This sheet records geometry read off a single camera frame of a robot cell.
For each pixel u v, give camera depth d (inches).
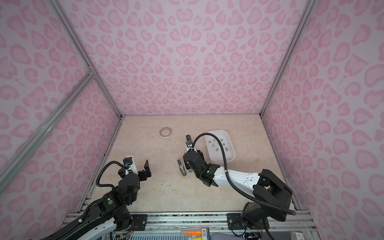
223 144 40.8
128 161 24.9
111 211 21.2
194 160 23.6
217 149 39.4
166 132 43.1
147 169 27.9
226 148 39.6
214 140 41.2
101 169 38.1
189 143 27.7
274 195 16.7
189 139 40.7
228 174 20.8
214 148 39.6
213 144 40.8
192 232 27.3
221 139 41.9
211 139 41.6
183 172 35.3
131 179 22.5
